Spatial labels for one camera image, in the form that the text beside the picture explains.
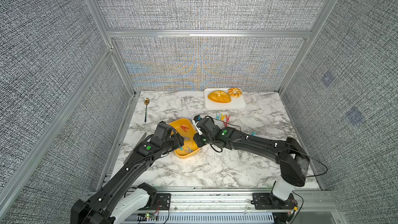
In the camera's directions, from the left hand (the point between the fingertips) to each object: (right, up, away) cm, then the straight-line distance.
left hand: (183, 139), depth 78 cm
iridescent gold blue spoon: (-30, +20, +35) cm, 50 cm away
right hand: (+6, +2, +3) cm, 7 cm away
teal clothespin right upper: (+43, 0, +19) cm, 47 cm away
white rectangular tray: (+35, +19, +35) cm, 54 cm away
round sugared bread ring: (+36, +28, +42) cm, 62 cm away
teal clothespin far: (+21, +10, +28) cm, 36 cm away
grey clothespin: (+3, -9, +11) cm, 14 cm away
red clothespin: (-1, +3, +20) cm, 20 cm away
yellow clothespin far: (+24, +10, +26) cm, 37 cm away
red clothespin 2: (+28, +9, +27) cm, 39 cm away
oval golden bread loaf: (+23, +24, +33) cm, 46 cm away
